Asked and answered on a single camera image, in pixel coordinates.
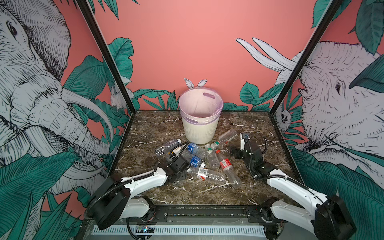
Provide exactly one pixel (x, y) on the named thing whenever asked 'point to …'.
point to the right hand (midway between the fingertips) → (236, 141)
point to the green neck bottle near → (213, 158)
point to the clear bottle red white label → (206, 174)
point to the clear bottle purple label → (161, 150)
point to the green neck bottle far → (224, 138)
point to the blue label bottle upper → (197, 150)
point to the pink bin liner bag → (200, 106)
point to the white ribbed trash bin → (200, 134)
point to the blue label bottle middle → (196, 161)
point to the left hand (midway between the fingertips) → (181, 172)
